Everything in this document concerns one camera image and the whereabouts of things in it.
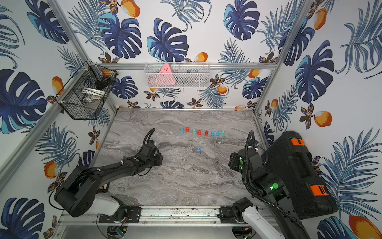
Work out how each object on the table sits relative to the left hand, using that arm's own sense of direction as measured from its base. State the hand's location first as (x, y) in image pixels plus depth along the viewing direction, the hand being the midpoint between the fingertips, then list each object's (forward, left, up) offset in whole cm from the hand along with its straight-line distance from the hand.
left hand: (160, 155), depth 91 cm
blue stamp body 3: (+21, -36, -2) cm, 42 cm away
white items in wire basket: (+18, +37, +28) cm, 50 cm away
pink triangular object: (+37, 0, +31) cm, 48 cm away
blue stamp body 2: (+22, -33, -3) cm, 40 cm away
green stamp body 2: (+22, -40, -3) cm, 46 cm away
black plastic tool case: (-6, -65, +19) cm, 68 cm away
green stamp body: (+22, -19, -2) cm, 29 cm away
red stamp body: (+22, -23, -3) cm, 32 cm away
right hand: (-7, -40, +20) cm, 46 cm away
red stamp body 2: (+22, -28, -3) cm, 36 cm away
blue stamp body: (+22, -11, -3) cm, 25 cm away
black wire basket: (+34, +46, +31) cm, 65 cm away
